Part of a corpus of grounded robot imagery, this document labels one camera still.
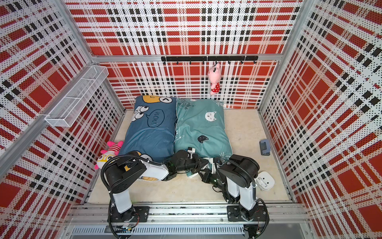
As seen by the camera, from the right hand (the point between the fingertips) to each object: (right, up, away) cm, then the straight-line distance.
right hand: (199, 172), depth 86 cm
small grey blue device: (+43, +14, +9) cm, 46 cm away
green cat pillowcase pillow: (+1, +23, +9) cm, 25 cm away
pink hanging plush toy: (+10, +59, +5) cm, 60 cm away
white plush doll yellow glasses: (-53, +12, +4) cm, 55 cm away
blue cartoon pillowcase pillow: (-30, +25, +4) cm, 39 cm away
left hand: (+7, +8, -3) cm, 11 cm away
